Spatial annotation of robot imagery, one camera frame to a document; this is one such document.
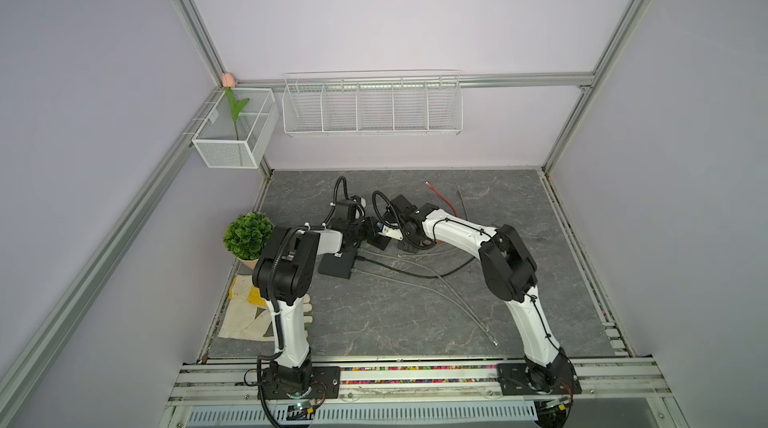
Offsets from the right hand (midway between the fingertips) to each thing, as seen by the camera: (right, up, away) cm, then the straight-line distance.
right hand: (410, 237), depth 99 cm
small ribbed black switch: (-10, -1, 0) cm, 10 cm away
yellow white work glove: (-50, -22, -14) cm, 56 cm away
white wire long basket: (-12, +44, -2) cm, 46 cm away
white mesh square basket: (-53, +34, -9) cm, 64 cm away
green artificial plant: (-47, +3, -15) cm, 49 cm away
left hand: (-9, +3, +2) cm, 10 cm away
